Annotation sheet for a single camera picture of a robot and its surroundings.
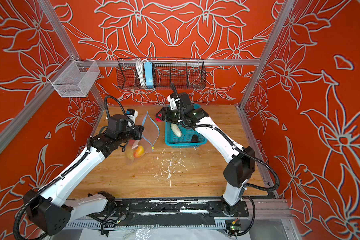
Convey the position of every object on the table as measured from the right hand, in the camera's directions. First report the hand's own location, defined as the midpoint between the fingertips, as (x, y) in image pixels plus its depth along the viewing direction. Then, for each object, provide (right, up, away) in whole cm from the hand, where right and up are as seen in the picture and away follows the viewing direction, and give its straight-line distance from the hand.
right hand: (156, 115), depth 74 cm
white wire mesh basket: (-55, +24, +18) cm, 62 cm away
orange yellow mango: (-12, -21, +11) cm, 27 cm away
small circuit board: (+38, -54, -5) cm, 66 cm away
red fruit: (+1, -2, 0) cm, 2 cm away
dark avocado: (+22, -15, +23) cm, 35 cm away
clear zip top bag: (-4, -11, +2) cm, 12 cm away
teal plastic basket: (+19, -15, +26) cm, 36 cm away
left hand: (-7, -6, +2) cm, 9 cm away
